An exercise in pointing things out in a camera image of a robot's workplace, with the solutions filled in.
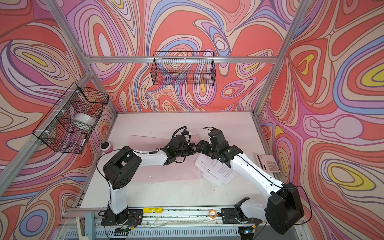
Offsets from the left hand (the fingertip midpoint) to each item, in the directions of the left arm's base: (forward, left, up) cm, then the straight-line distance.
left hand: (202, 147), depth 89 cm
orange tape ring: (-35, -3, -8) cm, 36 cm away
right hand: (-5, +1, +5) cm, 8 cm away
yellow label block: (-32, +29, -7) cm, 44 cm away
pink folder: (-12, +12, -7) cm, 18 cm away
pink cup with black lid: (+2, +61, -3) cm, 61 cm away
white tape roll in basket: (+1, +60, +24) cm, 64 cm away
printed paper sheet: (-10, -7, -9) cm, 15 cm away
